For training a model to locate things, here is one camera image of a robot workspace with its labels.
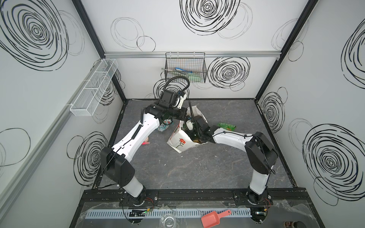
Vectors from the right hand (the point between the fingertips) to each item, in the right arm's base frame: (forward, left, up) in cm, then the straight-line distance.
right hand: (183, 135), depth 89 cm
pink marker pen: (-3, +25, -8) cm, 27 cm away
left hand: (+4, -2, +17) cm, 18 cm away
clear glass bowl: (-43, +6, -10) cm, 44 cm away
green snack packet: (+10, -29, -4) cm, 31 cm away
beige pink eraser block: (0, +25, -7) cm, 26 cm away
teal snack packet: (+9, +15, -6) cm, 19 cm away
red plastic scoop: (-41, -16, -8) cm, 45 cm away
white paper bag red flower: (-9, +1, +9) cm, 13 cm away
